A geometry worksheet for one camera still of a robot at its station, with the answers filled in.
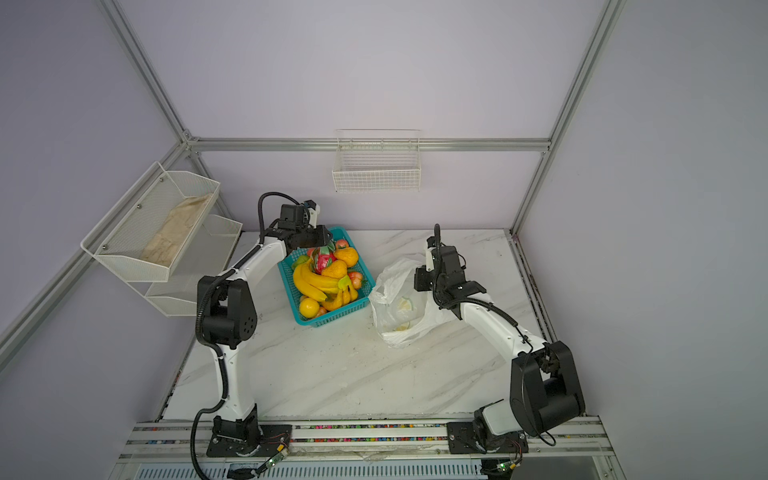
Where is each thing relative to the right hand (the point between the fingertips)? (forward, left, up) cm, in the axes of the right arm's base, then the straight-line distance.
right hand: (417, 268), depth 87 cm
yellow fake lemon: (-9, +32, -8) cm, 34 cm away
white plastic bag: (-6, +4, -16) cm, 18 cm away
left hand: (+15, +29, -1) cm, 33 cm away
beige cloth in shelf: (-3, +66, +14) cm, 68 cm away
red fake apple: (+1, +19, -7) cm, 20 cm away
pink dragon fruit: (+7, +31, -3) cm, 32 cm away
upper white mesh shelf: (-1, +71, +16) cm, 73 cm away
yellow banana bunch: (-1, +32, -8) cm, 33 cm away
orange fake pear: (+8, +22, -4) cm, 24 cm away
